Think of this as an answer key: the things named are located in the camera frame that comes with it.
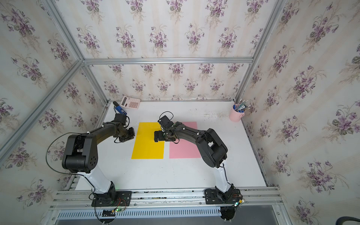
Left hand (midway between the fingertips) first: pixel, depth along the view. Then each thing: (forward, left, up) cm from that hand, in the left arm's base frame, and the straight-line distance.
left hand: (134, 137), depth 96 cm
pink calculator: (+34, +10, 0) cm, 35 cm away
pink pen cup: (+14, -73, +6) cm, 75 cm away
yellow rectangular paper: (-5, -8, -4) cm, 10 cm away
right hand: (-3, -20, +3) cm, 20 cm away
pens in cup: (+20, -78, +9) cm, 81 cm away
